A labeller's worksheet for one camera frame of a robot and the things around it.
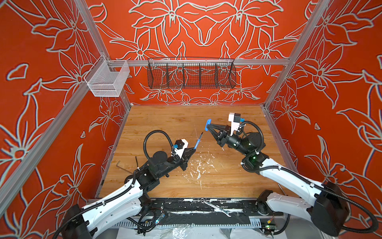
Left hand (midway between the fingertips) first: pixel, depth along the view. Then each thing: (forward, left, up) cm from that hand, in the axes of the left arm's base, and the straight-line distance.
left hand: (194, 148), depth 68 cm
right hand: (+4, -5, +11) cm, 13 cm away
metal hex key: (-1, +47, -25) cm, 53 cm away
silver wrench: (-17, -6, -25) cm, 30 cm away
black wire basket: (+53, +4, +6) cm, 53 cm away
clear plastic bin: (+43, +58, +7) cm, 73 cm away
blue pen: (+2, -2, +4) cm, 5 cm away
